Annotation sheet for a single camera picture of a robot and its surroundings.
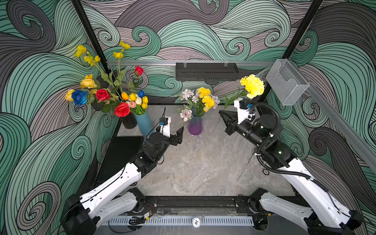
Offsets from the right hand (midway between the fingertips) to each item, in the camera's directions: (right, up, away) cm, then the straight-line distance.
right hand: (221, 112), depth 60 cm
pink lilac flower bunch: (-9, +5, +26) cm, 28 cm away
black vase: (-55, -5, +44) cm, 70 cm away
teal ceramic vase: (-42, -7, +34) cm, 54 cm away
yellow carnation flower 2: (-3, +6, +15) cm, 16 cm away
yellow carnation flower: (-5, +12, +18) cm, 22 cm away
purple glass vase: (-8, -8, +36) cm, 38 cm away
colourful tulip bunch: (-40, +6, +17) cm, 44 cm away
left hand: (-20, -6, +13) cm, 24 cm away
